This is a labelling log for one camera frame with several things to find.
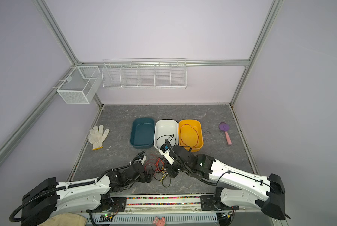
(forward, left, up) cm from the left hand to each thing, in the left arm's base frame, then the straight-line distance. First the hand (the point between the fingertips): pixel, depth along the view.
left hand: (147, 172), depth 83 cm
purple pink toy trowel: (+29, -56, 0) cm, 63 cm away
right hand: (-2, -11, +15) cm, 19 cm away
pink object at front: (-24, -8, +2) cm, 26 cm away
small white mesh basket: (+55, +47, +24) cm, 77 cm away
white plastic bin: (+32, -12, -2) cm, 35 cm away
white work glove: (+29, +39, -2) cm, 49 cm away
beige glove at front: (-20, +40, 0) cm, 45 cm away
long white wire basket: (+60, -2, +29) cm, 67 cm away
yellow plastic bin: (+25, -30, -1) cm, 39 cm away
